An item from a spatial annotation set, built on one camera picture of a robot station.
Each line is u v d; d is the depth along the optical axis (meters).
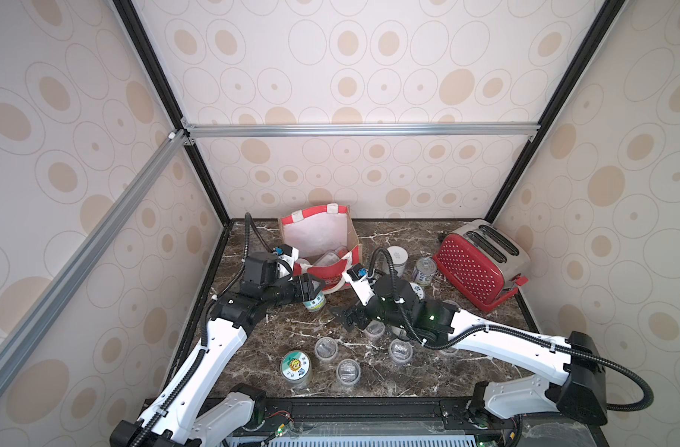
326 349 0.80
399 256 0.97
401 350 0.79
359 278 0.60
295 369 0.74
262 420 0.71
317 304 0.70
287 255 0.66
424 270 0.95
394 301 0.51
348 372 0.76
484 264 0.85
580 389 0.39
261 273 0.55
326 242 1.03
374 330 0.83
